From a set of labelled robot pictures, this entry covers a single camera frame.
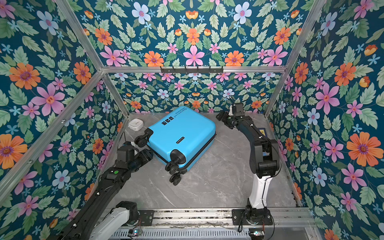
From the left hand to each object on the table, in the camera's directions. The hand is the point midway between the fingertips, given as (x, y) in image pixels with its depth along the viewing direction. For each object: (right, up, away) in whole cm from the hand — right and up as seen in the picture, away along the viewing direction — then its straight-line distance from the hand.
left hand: (150, 150), depth 80 cm
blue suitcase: (+16, +7, -1) cm, 17 cm away
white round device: (-21, +15, +28) cm, 38 cm away
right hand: (+40, +19, +16) cm, 48 cm away
